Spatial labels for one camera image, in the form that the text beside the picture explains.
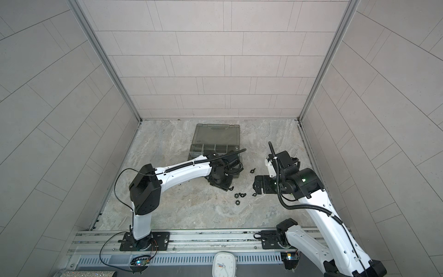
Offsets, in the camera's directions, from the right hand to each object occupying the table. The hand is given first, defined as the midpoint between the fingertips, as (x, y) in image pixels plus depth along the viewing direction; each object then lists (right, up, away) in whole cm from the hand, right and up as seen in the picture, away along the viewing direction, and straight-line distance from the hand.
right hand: (261, 184), depth 70 cm
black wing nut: (-1, +1, +22) cm, 22 cm away
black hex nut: (-10, -10, +14) cm, 20 cm away
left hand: (-14, -4, +13) cm, 19 cm away
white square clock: (-15, -28, -6) cm, 32 cm away
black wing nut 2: (-7, -9, +14) cm, 18 cm away
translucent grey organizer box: (-19, +18, +38) cm, 46 cm away
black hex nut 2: (-9, -12, +12) cm, 20 cm away
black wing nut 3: (-1, -9, +15) cm, 18 cm away
